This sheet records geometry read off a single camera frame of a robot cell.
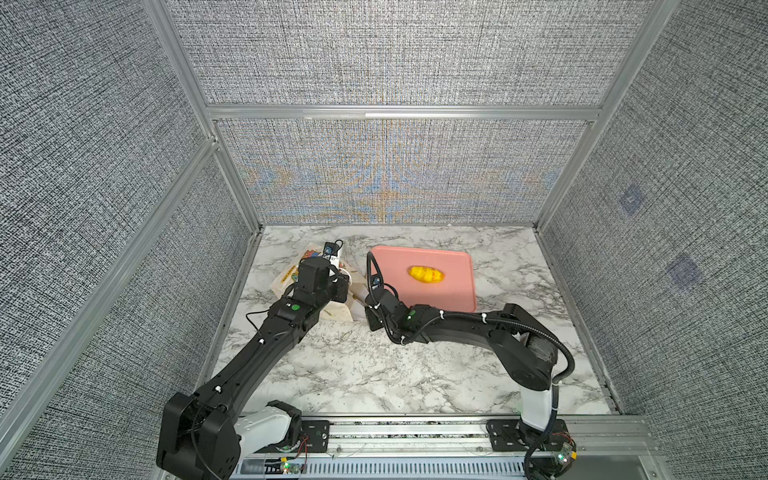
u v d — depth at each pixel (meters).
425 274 1.01
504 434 0.73
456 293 1.04
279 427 0.62
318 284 0.62
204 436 0.38
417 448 0.73
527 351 0.49
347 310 0.84
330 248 0.69
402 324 0.67
